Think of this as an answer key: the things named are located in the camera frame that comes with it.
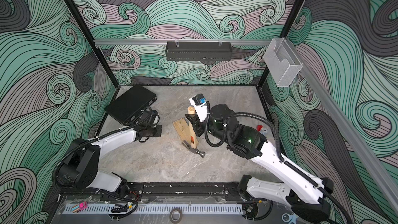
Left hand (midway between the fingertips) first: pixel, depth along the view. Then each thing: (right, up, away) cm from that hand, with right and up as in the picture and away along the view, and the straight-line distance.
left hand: (159, 129), depth 91 cm
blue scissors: (+62, -34, -24) cm, 75 cm away
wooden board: (+14, 0, +2) cm, 14 cm away
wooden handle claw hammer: (+21, -2, -21) cm, 30 cm away
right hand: (+18, +12, -31) cm, 38 cm away
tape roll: (+15, -32, -25) cm, 43 cm away
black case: (-28, +13, +19) cm, 36 cm away
